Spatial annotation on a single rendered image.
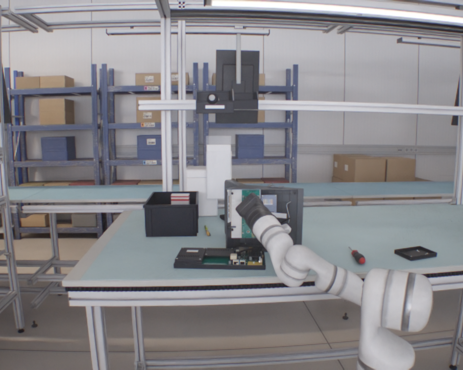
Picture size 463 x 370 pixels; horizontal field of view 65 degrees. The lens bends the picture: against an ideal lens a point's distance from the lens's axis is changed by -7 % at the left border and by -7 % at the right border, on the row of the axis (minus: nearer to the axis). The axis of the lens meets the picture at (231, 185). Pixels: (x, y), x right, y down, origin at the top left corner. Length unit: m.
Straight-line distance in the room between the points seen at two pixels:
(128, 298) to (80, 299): 0.14
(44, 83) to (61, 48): 0.70
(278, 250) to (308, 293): 0.20
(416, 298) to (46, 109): 4.88
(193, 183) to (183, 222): 0.32
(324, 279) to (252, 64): 2.34
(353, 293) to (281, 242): 0.21
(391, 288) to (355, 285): 0.37
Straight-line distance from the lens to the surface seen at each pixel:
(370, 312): 0.63
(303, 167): 5.50
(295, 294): 1.13
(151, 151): 4.83
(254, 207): 1.09
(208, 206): 1.74
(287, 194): 1.25
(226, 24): 3.04
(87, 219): 5.16
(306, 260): 0.93
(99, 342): 1.29
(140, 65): 5.40
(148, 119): 4.85
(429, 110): 2.12
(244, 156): 4.87
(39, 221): 5.38
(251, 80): 3.05
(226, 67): 3.02
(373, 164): 4.73
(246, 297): 1.11
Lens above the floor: 1.40
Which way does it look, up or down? 9 degrees down
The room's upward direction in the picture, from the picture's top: straight up
